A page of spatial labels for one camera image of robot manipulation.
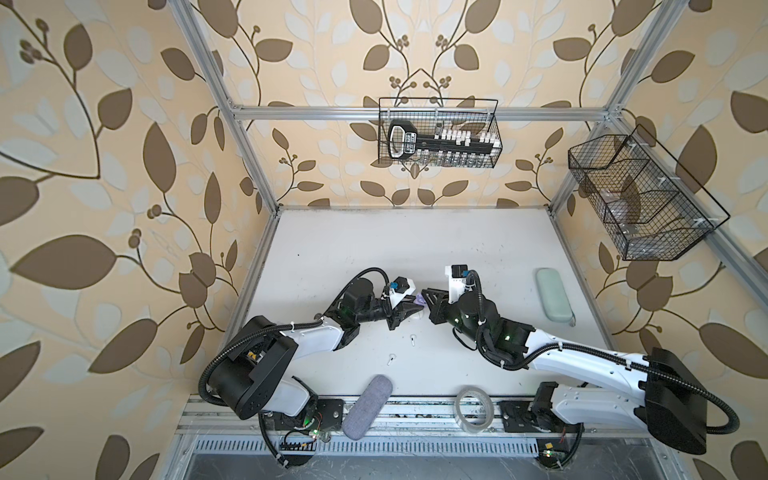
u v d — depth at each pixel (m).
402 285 0.68
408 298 0.72
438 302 0.67
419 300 0.79
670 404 0.40
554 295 0.94
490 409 0.72
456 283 0.68
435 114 0.90
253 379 0.43
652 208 0.72
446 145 0.83
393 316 0.72
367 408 0.72
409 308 0.75
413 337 0.87
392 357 0.84
